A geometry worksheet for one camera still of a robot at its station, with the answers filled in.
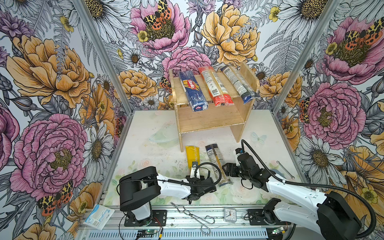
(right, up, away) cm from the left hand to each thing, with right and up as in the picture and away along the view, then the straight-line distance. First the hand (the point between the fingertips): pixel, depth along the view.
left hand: (195, 181), depth 87 cm
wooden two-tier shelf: (+12, +37, +3) cm, 39 cm away
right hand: (+19, +6, -2) cm, 20 cm away
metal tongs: (+7, -14, -12) cm, 20 cm away
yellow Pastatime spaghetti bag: (-1, +13, +7) cm, 15 cm away
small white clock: (+17, -12, -13) cm, 25 cm away
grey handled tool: (+56, +2, 0) cm, 56 cm away
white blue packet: (-47, -13, -13) cm, 50 cm away
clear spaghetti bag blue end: (+13, +12, +5) cm, 19 cm away
